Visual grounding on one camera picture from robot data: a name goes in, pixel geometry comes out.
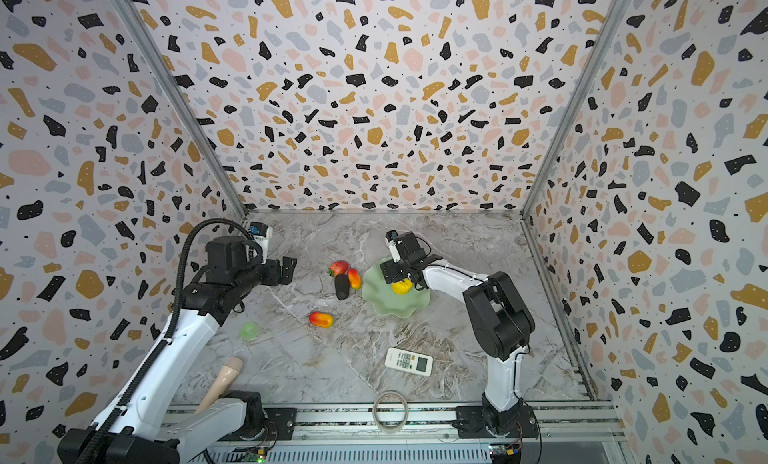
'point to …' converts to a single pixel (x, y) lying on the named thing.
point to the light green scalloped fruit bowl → (377, 292)
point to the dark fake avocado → (342, 286)
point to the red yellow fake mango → (354, 278)
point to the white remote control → (409, 361)
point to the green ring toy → (253, 332)
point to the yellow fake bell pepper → (402, 287)
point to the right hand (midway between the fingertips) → (388, 259)
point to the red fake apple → (339, 267)
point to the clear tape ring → (402, 424)
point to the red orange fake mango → (322, 320)
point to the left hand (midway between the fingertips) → (276, 253)
